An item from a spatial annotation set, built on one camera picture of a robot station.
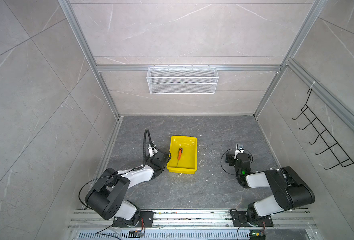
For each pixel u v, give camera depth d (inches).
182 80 39.7
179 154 37.5
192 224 28.7
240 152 31.5
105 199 16.9
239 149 31.4
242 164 28.1
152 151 30.7
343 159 23.6
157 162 27.6
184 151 38.7
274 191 19.8
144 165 24.0
